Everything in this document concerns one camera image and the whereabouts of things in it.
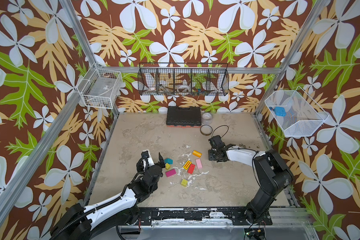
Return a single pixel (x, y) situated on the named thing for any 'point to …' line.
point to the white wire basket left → (99, 88)
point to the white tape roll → (183, 88)
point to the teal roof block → (168, 160)
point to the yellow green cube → (184, 182)
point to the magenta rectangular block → (170, 173)
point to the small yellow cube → (167, 166)
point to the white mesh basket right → (297, 114)
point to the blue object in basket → (278, 110)
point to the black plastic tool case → (184, 117)
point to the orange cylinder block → (196, 153)
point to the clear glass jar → (207, 118)
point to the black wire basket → (180, 79)
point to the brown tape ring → (206, 130)
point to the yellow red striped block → (187, 164)
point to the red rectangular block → (191, 168)
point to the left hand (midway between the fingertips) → (151, 154)
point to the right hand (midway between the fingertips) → (211, 154)
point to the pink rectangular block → (199, 164)
